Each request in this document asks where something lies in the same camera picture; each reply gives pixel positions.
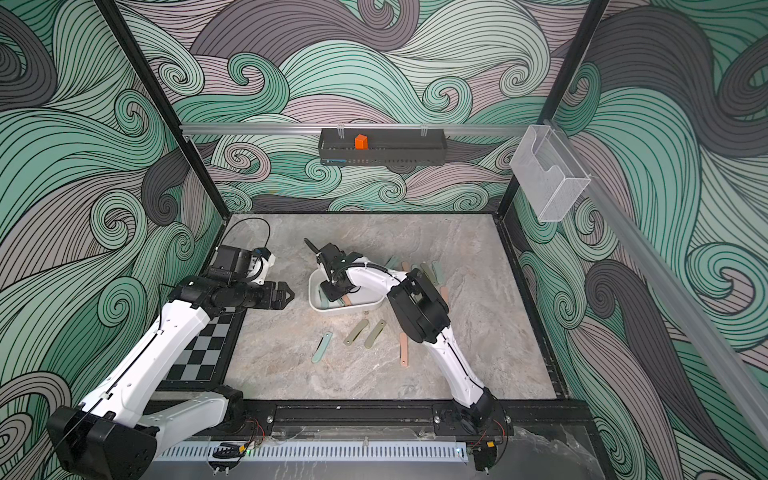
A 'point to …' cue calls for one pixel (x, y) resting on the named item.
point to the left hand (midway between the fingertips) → (279, 292)
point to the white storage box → (358, 299)
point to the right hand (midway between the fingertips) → (337, 291)
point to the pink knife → (404, 349)
